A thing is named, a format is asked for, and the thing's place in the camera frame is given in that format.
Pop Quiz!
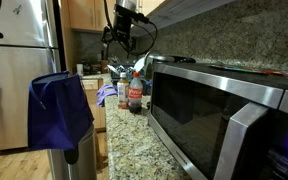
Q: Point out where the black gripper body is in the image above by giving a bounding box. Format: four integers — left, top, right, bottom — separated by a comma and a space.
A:
112, 5, 134, 40

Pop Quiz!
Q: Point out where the stainless steel microwave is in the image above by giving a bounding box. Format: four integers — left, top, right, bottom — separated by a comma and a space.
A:
147, 61, 288, 180

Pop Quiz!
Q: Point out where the dish rack with utensils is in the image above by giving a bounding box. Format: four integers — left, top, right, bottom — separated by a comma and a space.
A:
106, 62, 138, 85

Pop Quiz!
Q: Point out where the white cup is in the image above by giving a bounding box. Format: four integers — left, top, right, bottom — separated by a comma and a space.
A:
75, 62, 85, 77

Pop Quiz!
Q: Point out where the white label bottle white cap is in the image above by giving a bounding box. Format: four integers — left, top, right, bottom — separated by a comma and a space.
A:
116, 72, 130, 110

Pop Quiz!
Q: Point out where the cola bottle red cap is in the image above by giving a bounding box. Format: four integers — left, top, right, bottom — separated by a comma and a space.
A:
127, 71, 144, 115

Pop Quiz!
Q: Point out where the purple cloth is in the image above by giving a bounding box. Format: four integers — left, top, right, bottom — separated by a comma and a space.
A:
95, 83, 119, 108

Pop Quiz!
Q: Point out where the blue fabric bag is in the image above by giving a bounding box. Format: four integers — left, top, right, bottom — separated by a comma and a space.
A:
26, 70, 95, 152

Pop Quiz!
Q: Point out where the stainless steel refrigerator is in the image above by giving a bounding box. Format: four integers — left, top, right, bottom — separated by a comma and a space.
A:
0, 0, 62, 153

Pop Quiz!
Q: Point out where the flat colourful packet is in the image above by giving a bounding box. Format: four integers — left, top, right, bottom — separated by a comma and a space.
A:
206, 64, 288, 77

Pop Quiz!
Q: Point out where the stainless steel trash can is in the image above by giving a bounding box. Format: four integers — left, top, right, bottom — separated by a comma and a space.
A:
46, 123, 99, 180

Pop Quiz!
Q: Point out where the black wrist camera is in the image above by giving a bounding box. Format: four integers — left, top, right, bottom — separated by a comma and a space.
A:
117, 4, 151, 25

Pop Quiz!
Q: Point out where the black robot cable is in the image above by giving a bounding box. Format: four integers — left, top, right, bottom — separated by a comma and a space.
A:
101, 0, 159, 58

